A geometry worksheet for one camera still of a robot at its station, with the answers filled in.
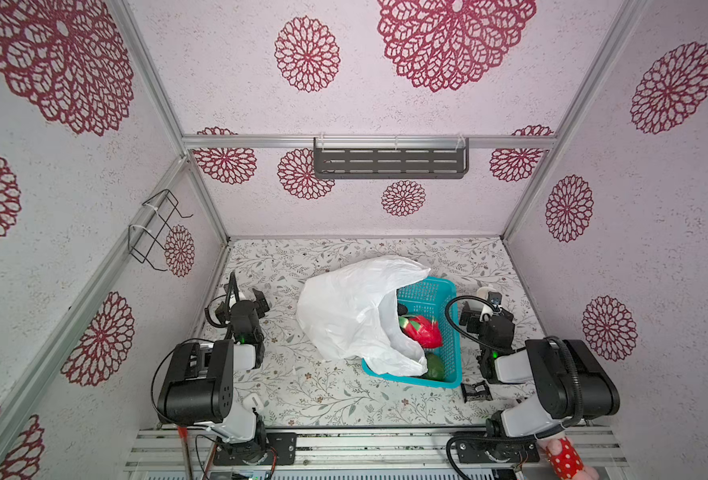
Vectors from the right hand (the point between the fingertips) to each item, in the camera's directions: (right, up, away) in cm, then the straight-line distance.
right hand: (485, 301), depth 91 cm
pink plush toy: (+7, -33, -24) cm, 41 cm away
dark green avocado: (-18, -18, -10) cm, 27 cm away
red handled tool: (-83, -32, -17) cm, 90 cm away
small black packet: (-7, -23, -10) cm, 26 cm away
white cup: (-4, +4, -9) cm, 10 cm away
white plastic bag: (-42, -2, -4) cm, 42 cm away
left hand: (-76, 0, +1) cm, 76 cm away
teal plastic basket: (-14, 0, +9) cm, 16 cm away
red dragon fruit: (-20, -8, -6) cm, 22 cm away
